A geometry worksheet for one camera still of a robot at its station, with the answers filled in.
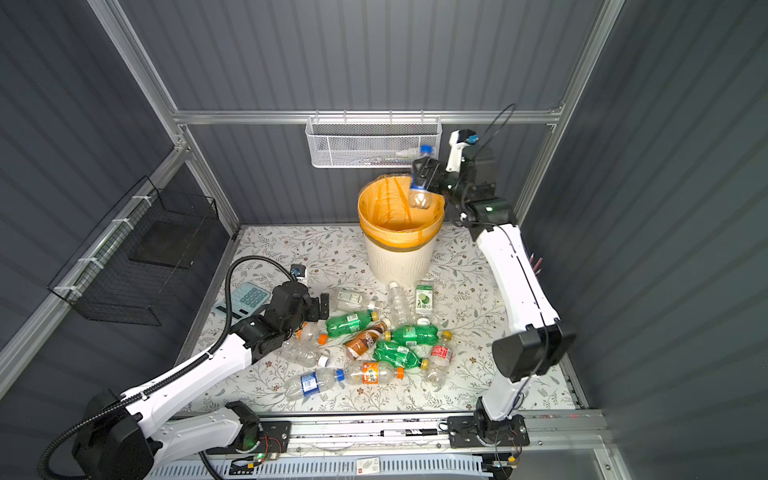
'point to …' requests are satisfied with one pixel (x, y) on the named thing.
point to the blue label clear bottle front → (311, 383)
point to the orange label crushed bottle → (313, 331)
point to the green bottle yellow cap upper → (349, 322)
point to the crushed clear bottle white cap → (304, 354)
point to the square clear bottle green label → (352, 299)
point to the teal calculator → (244, 301)
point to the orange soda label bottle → (373, 373)
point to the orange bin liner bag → (389, 220)
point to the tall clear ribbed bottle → (399, 306)
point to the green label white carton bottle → (424, 299)
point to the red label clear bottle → (440, 359)
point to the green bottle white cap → (415, 335)
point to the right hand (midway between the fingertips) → (429, 167)
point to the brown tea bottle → (360, 344)
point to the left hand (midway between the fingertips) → (313, 294)
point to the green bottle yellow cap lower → (399, 355)
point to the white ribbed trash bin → (400, 268)
